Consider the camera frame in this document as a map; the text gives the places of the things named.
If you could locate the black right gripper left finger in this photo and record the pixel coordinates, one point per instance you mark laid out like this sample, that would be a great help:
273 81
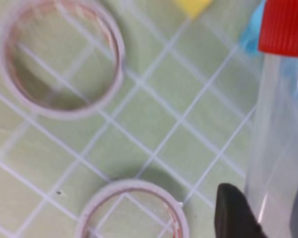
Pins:
233 216

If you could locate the red capped tube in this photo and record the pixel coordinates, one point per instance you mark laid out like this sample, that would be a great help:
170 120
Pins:
272 178

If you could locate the blue test tube rack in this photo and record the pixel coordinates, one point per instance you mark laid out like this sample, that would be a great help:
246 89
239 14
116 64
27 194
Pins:
249 39

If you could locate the right tape roll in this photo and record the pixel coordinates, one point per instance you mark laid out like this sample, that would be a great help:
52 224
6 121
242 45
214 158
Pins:
181 227

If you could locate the tape roll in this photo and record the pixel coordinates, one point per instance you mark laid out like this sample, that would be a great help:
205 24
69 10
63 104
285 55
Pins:
23 11
181 227

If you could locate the green grid cutting mat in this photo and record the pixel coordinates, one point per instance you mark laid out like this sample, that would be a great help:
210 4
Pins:
181 120

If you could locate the left tape roll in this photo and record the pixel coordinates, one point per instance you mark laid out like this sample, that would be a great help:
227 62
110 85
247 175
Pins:
23 11

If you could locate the yellow cube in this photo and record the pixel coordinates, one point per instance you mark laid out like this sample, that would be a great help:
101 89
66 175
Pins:
193 8

